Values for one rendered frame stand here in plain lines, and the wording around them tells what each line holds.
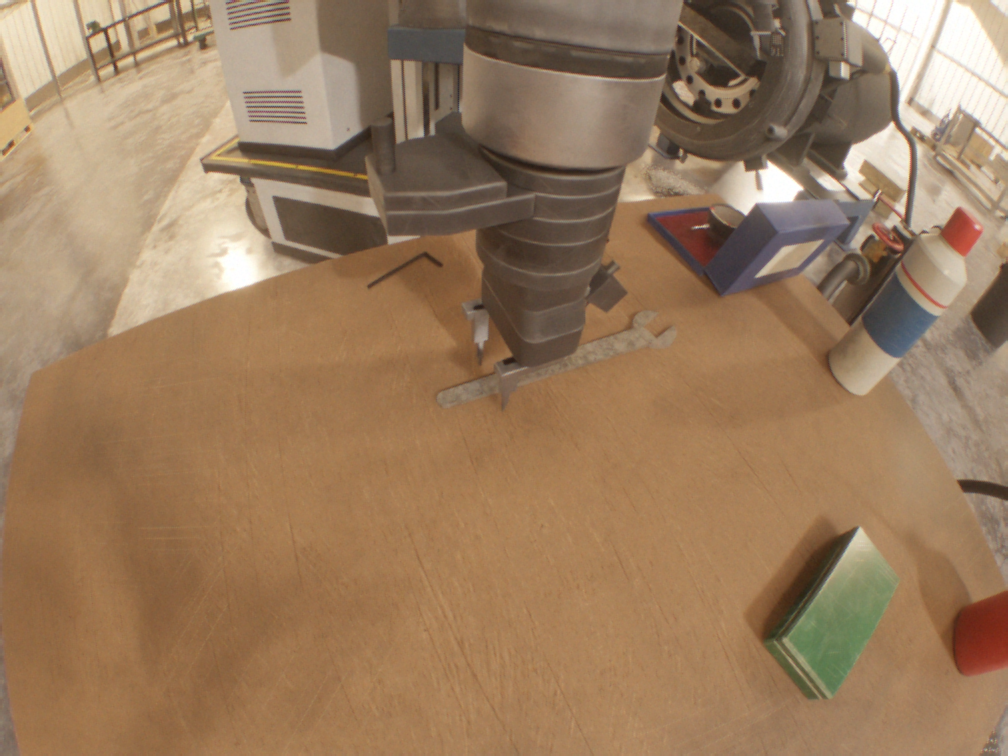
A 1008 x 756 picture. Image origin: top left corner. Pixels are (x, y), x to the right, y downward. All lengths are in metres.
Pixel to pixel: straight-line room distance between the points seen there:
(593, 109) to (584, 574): 0.26
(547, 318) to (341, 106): 0.85
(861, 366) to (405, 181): 0.45
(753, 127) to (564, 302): 1.09
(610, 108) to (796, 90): 1.09
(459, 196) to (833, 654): 0.37
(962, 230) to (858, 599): 0.31
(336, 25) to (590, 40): 0.86
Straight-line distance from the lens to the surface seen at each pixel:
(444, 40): 0.74
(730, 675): 0.34
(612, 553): 0.31
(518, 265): 0.23
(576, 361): 0.37
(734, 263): 0.48
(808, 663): 0.35
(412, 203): 0.19
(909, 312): 0.47
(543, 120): 0.18
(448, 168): 0.20
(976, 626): 0.53
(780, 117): 1.27
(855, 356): 0.50
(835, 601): 0.37
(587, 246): 0.23
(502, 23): 0.18
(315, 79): 1.00
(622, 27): 0.17
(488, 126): 0.19
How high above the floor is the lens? 0.76
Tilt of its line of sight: 54 degrees down
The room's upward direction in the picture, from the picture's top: 6 degrees clockwise
